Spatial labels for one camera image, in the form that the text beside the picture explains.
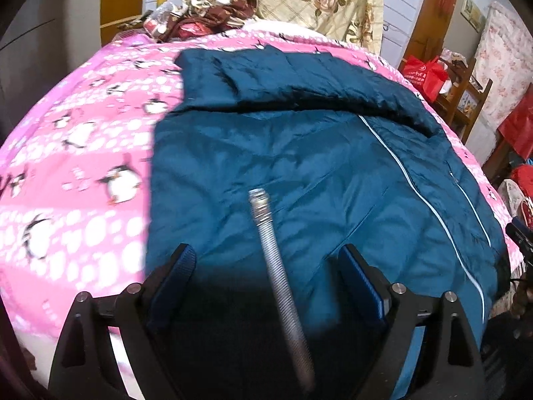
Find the teal puffer jacket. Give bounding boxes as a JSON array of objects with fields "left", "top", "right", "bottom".
[{"left": 146, "top": 45, "right": 509, "bottom": 399}]

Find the red cloth at right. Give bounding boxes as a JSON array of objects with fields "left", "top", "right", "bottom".
[{"left": 498, "top": 84, "right": 533, "bottom": 160}]

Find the wooden chair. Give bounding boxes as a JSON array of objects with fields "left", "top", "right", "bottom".
[{"left": 433, "top": 57, "right": 492, "bottom": 144}]

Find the pink floral curtain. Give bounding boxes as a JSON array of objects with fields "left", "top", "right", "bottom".
[{"left": 473, "top": 1, "right": 532, "bottom": 130}]

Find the red shopping bag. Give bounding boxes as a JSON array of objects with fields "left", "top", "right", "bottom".
[{"left": 401, "top": 56, "right": 449, "bottom": 103}]

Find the pink penguin blanket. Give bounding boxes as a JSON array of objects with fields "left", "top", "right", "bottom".
[{"left": 1, "top": 32, "right": 517, "bottom": 399}]

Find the brown floral cloth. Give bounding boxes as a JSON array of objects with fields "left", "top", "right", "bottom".
[{"left": 143, "top": 0, "right": 259, "bottom": 42}]

